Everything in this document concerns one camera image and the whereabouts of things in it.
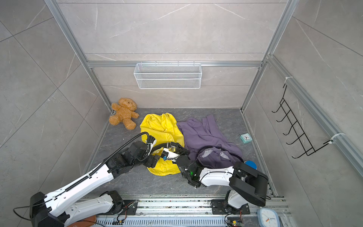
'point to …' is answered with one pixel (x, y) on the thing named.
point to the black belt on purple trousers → (220, 148)
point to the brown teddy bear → (125, 112)
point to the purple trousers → (204, 142)
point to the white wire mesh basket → (168, 76)
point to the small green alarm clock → (246, 138)
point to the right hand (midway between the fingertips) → (180, 143)
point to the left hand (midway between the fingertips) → (155, 152)
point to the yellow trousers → (164, 127)
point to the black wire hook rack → (302, 138)
